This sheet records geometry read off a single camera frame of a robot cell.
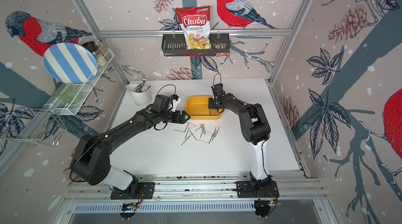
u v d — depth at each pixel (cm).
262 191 67
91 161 43
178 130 95
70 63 72
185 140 90
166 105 71
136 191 70
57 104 66
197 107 104
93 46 80
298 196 77
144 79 106
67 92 70
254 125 55
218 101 77
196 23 80
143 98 104
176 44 95
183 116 77
